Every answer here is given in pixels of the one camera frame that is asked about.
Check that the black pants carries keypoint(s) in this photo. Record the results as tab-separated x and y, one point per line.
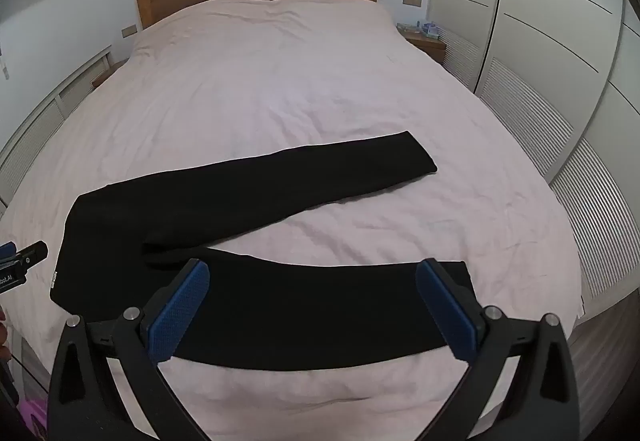
250	201

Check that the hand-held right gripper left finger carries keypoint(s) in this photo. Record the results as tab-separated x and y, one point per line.
181	303

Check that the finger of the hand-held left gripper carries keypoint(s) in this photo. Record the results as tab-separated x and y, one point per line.
30	253

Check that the white bed sheet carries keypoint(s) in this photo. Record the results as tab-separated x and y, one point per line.
280	81

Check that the white wardrobe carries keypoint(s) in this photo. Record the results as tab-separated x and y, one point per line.
540	21

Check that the wooden nightstand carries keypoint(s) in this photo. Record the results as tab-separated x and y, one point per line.
425	45

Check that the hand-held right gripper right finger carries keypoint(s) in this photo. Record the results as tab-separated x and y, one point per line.
445	306

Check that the blue box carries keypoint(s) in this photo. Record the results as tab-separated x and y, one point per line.
430	29

